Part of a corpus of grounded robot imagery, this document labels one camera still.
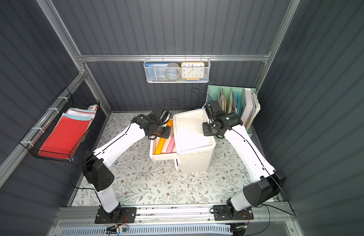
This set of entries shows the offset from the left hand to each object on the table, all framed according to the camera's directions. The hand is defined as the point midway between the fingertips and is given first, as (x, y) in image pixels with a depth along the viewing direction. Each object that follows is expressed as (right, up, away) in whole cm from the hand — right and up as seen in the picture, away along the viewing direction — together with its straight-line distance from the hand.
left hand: (165, 131), depth 83 cm
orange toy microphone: (-1, -5, -5) cm, 7 cm away
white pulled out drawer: (-1, -9, -4) cm, 10 cm away
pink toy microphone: (+3, -7, -4) cm, 9 cm away
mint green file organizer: (+41, +21, +12) cm, 48 cm away
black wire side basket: (-52, +15, -6) cm, 54 cm away
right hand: (+26, +2, -7) cm, 27 cm away
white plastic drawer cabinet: (+16, -10, -13) cm, 23 cm away
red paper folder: (-47, -2, -14) cm, 49 cm away
